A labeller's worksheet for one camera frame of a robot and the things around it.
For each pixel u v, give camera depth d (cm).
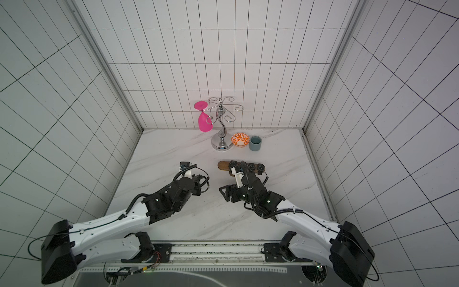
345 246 40
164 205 57
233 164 91
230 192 67
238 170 70
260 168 91
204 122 100
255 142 107
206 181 65
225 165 92
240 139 111
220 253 74
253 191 58
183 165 66
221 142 113
